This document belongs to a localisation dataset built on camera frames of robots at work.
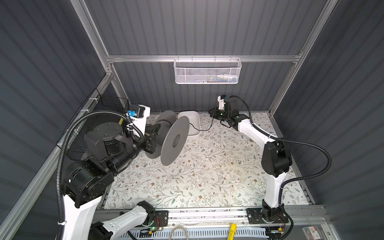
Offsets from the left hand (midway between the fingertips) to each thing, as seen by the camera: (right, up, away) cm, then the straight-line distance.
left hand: (158, 124), depth 51 cm
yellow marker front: (+30, -49, +17) cm, 60 cm away
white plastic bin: (+12, +2, +58) cm, 59 cm away
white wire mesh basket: (+23, +46, +73) cm, 89 cm away
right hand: (+21, +8, +41) cm, 47 cm away
